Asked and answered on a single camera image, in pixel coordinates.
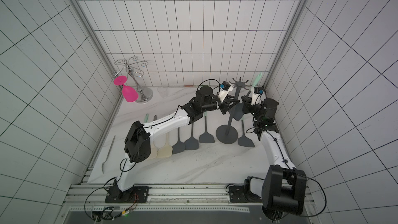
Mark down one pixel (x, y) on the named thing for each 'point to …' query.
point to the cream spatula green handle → (146, 118)
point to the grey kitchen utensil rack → (228, 134)
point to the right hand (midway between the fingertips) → (245, 94)
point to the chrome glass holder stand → (145, 94)
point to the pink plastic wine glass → (129, 93)
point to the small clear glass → (162, 91)
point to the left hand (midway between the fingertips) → (236, 103)
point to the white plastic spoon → (104, 164)
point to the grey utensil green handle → (180, 146)
